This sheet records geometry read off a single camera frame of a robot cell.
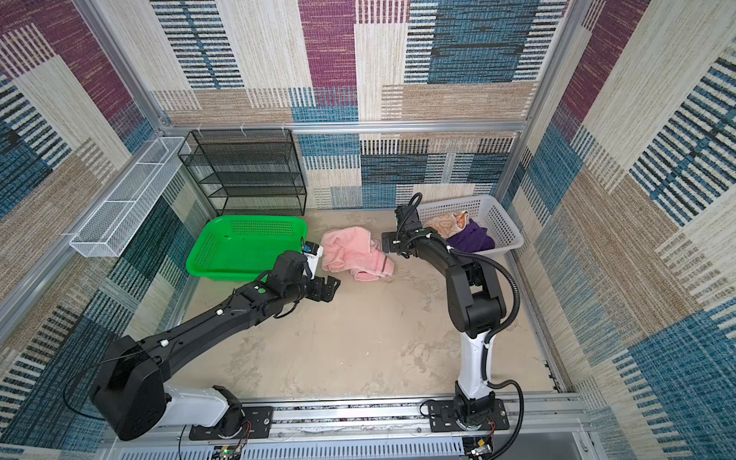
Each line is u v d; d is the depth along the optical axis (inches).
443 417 28.9
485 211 44.6
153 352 17.4
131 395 15.8
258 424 28.7
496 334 20.8
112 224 28.3
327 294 29.3
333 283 30.7
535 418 29.1
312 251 28.7
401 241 30.5
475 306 21.0
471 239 39.9
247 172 42.7
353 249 40.3
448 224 40.3
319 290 29.0
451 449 27.6
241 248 43.2
